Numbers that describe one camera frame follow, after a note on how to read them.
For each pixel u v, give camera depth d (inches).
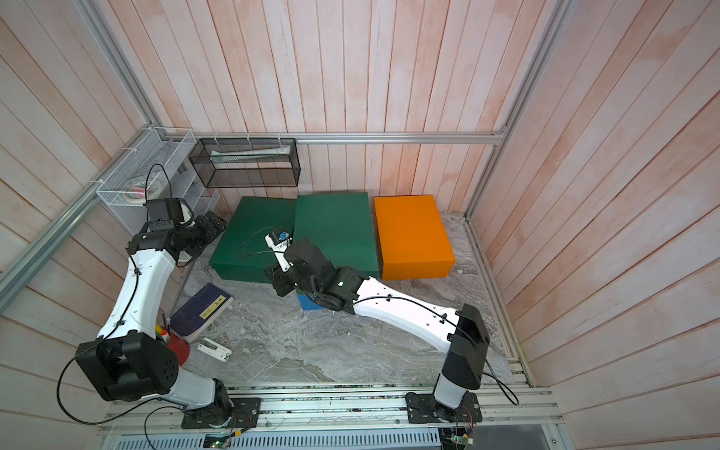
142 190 28.8
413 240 38.8
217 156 34.8
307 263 19.3
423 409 28.8
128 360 16.3
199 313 35.6
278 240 22.9
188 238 26.0
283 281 23.7
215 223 28.8
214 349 32.2
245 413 28.8
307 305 24.6
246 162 42.0
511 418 28.8
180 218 25.2
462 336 16.4
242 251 37.3
